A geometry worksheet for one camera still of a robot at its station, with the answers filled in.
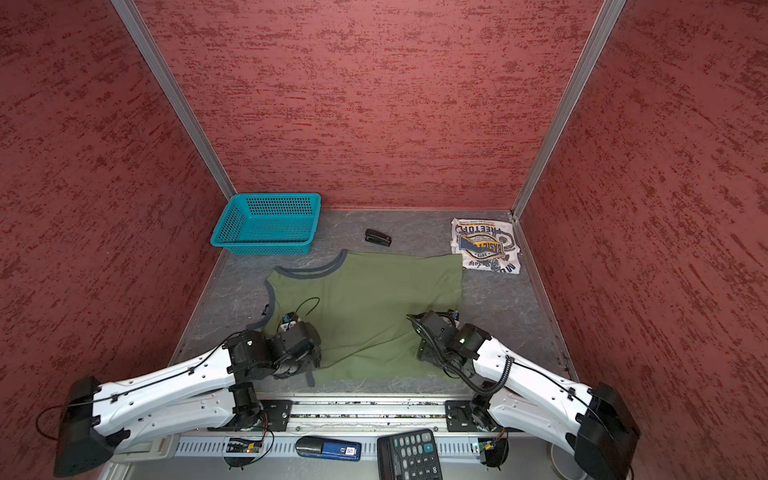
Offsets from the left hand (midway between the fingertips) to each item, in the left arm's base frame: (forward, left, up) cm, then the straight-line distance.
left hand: (311, 367), depth 77 cm
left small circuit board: (-16, +17, -9) cm, 25 cm away
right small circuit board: (-17, -46, -6) cm, 50 cm away
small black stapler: (+48, -15, -3) cm, 50 cm away
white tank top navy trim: (+44, -55, -2) cm, 71 cm away
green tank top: (+18, -12, -1) cm, 21 cm away
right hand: (+2, -32, -1) cm, 32 cm away
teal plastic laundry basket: (+57, +24, -6) cm, 62 cm away
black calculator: (-18, -25, -4) cm, 32 cm away
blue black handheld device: (-17, -7, -2) cm, 19 cm away
